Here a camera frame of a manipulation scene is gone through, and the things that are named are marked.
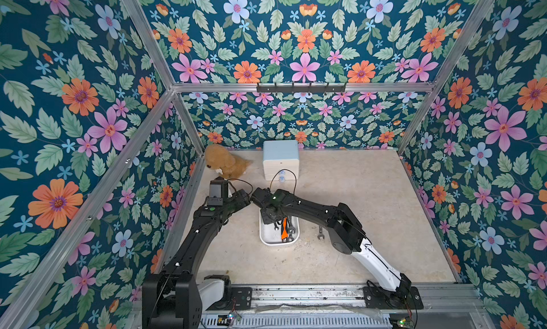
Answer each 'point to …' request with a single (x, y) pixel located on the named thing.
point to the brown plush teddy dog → (221, 159)
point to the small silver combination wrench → (275, 226)
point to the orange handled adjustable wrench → (284, 232)
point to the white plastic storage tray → (271, 237)
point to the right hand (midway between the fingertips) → (271, 217)
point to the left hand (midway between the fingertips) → (244, 196)
